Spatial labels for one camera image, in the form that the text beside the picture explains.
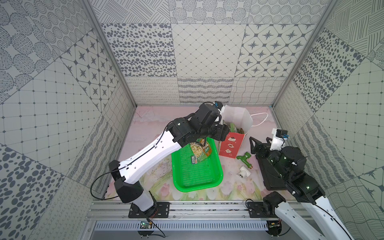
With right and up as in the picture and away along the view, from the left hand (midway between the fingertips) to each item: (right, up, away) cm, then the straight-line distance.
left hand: (224, 124), depth 64 cm
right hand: (+17, -7, +5) cm, 19 cm away
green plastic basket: (-6, -30, +22) cm, 38 cm away
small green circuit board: (-37, -49, +7) cm, 62 cm away
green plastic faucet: (+17, -22, +26) cm, 38 cm away
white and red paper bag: (+17, 0, +30) cm, 34 cm away
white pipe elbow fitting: (+15, -28, +20) cm, 38 cm away
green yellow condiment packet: (-9, -18, +31) cm, 37 cm away
